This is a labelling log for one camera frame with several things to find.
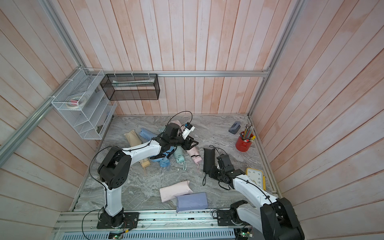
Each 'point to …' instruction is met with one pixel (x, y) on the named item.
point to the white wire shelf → (90, 121)
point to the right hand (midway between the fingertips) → (210, 171)
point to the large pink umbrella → (175, 190)
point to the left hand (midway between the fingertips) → (195, 142)
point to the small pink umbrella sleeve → (181, 127)
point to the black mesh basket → (131, 86)
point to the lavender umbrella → (191, 201)
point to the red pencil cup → (245, 139)
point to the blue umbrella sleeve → (147, 135)
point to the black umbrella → (209, 163)
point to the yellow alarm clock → (257, 176)
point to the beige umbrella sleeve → (133, 139)
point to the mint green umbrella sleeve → (162, 129)
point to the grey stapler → (235, 128)
